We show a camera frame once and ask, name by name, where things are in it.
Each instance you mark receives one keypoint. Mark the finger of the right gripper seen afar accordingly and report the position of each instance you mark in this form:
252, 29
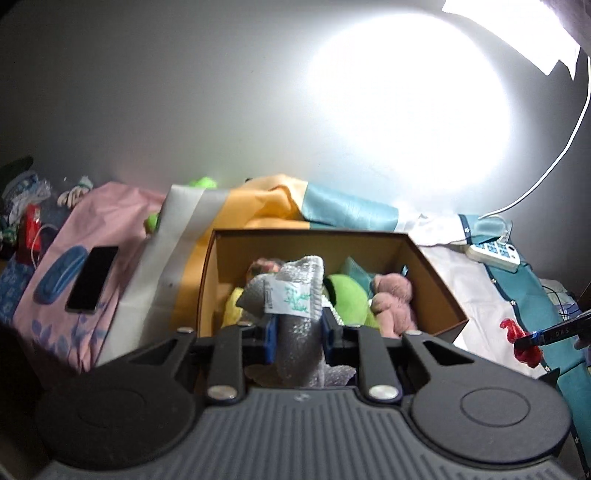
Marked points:
564, 330

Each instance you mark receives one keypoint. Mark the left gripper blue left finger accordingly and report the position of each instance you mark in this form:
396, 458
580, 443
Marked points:
270, 338

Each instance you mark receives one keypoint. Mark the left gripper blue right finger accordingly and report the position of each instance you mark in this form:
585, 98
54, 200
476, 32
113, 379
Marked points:
329, 328

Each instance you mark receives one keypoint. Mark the green plush toy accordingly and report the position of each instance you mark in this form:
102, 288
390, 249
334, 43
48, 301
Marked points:
350, 301

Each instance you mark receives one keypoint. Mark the yellow towel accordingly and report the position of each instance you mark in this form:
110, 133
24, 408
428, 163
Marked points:
233, 314

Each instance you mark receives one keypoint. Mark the red knitted item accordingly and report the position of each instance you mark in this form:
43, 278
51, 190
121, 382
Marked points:
524, 350

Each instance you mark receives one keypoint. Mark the pink teddy bear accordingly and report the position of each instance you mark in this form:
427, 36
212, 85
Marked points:
391, 305

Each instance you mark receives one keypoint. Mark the white power strip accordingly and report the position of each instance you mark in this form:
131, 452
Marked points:
501, 255

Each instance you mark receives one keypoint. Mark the striped teal bed sheet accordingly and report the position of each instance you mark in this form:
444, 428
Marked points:
181, 408

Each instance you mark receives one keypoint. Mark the black smartphone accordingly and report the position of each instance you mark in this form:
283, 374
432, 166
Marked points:
90, 282

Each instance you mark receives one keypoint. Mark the pink patterned pillow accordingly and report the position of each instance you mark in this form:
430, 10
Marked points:
110, 215

